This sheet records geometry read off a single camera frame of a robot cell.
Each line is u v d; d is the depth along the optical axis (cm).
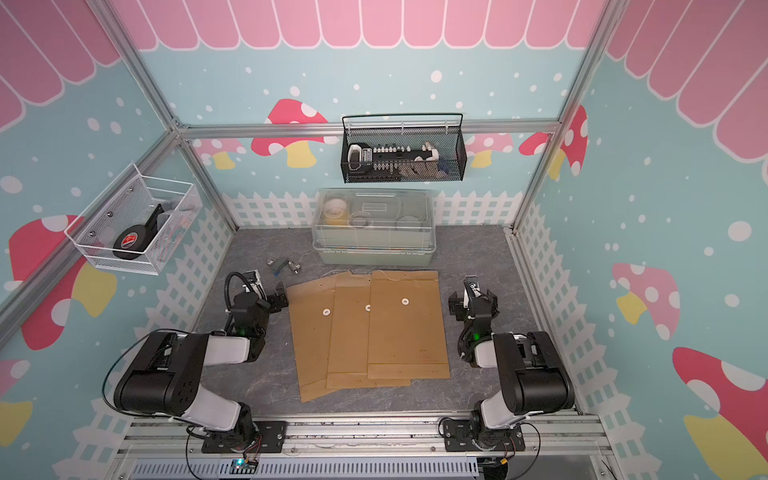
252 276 80
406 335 92
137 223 72
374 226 99
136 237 68
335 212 103
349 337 92
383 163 87
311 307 101
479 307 81
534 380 46
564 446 74
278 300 87
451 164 92
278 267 107
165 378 46
